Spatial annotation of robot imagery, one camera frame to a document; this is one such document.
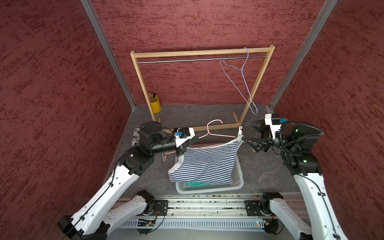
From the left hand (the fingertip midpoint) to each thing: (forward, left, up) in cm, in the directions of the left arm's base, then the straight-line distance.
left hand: (195, 139), depth 60 cm
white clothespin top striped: (+3, -19, 0) cm, 19 cm away
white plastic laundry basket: (-8, -22, -29) cm, 37 cm away
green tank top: (-9, 0, -32) cm, 33 cm away
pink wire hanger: (+7, +19, -33) cm, 39 cm away
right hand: (+2, -19, +2) cm, 20 cm away
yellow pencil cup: (+47, +31, -26) cm, 62 cm away
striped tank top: (-3, -8, -18) cm, 20 cm away
